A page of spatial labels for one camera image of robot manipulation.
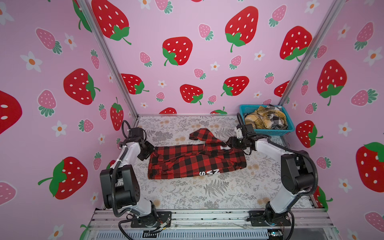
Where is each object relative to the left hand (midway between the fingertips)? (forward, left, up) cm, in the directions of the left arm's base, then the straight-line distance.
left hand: (151, 150), depth 91 cm
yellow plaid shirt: (+27, -75, +1) cm, 80 cm away
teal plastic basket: (+39, -70, 0) cm, 80 cm away
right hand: (+7, -49, -1) cm, 50 cm away
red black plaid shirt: (-1, -39, -6) cm, 39 cm away
